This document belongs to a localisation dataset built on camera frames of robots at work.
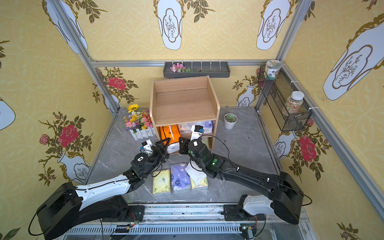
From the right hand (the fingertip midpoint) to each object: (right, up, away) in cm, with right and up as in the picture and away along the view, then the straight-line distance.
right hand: (182, 135), depth 76 cm
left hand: (-8, -2, +2) cm, 8 cm away
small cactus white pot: (+30, +8, +27) cm, 42 cm away
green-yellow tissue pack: (-11, -26, +4) cm, 28 cm away
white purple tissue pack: (+13, +5, +6) cm, 15 cm away
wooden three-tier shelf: (0, +18, +4) cm, 18 cm away
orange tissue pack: (-5, +2, +1) cm, 6 cm away
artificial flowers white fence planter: (-28, +6, +17) cm, 33 cm away
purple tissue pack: (-1, -24, +4) cm, 25 cm away
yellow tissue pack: (+9, -23, +2) cm, 25 cm away
